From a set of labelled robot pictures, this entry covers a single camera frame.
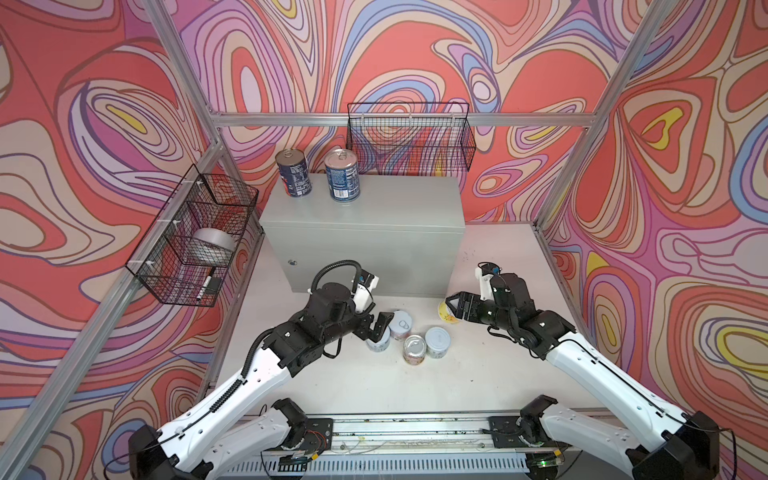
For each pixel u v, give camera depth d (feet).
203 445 1.31
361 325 2.06
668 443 1.27
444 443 2.40
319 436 2.37
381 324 2.06
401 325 2.83
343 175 2.34
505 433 2.37
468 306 2.22
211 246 2.32
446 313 2.47
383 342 2.75
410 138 3.15
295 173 2.41
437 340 2.76
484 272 2.32
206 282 2.40
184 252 2.45
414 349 2.65
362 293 2.01
